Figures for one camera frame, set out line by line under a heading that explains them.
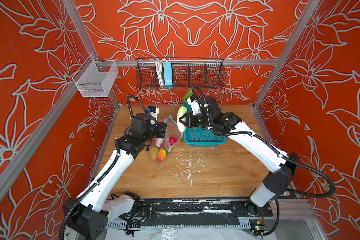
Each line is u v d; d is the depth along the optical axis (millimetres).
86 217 363
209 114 527
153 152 876
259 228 685
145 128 550
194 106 640
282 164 421
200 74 978
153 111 634
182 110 709
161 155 860
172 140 856
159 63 876
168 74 892
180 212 727
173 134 808
